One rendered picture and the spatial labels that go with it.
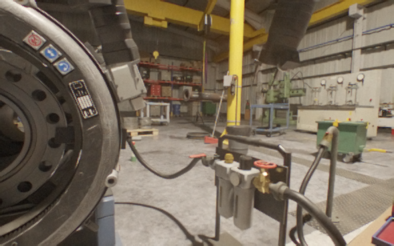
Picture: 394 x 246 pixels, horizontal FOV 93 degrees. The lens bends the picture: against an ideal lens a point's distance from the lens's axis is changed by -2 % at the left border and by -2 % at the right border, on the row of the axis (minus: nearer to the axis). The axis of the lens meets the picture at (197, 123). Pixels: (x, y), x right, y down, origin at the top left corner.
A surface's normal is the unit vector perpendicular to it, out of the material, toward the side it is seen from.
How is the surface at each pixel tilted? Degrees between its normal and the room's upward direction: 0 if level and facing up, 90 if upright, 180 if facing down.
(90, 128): 90
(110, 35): 122
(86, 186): 90
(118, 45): 110
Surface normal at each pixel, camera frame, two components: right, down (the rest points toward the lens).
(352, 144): -0.81, 0.02
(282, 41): 0.07, 0.59
